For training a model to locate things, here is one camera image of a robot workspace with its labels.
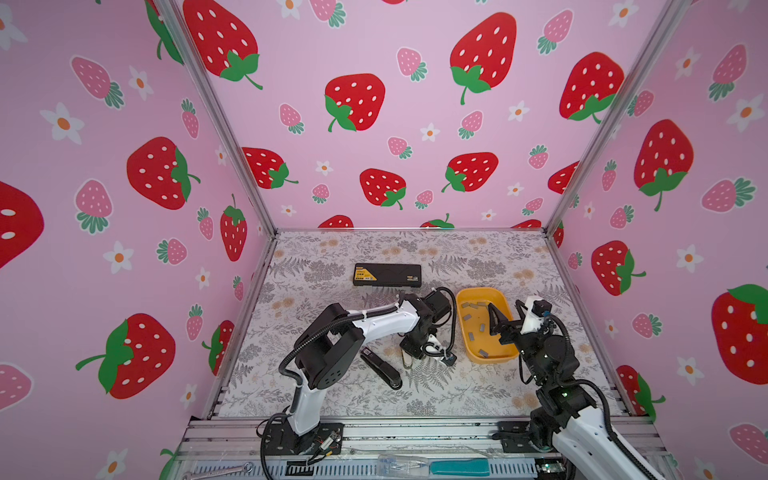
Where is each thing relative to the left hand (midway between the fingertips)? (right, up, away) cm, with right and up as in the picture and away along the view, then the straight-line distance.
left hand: (424, 342), depth 89 cm
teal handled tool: (+10, -25, -19) cm, 33 cm away
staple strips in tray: (+15, +1, +4) cm, 16 cm away
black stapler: (-12, -5, -8) cm, 15 cm away
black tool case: (-12, +20, +16) cm, 28 cm away
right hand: (+19, +14, -13) cm, 27 cm away
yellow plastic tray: (+17, +5, +8) cm, 20 cm away
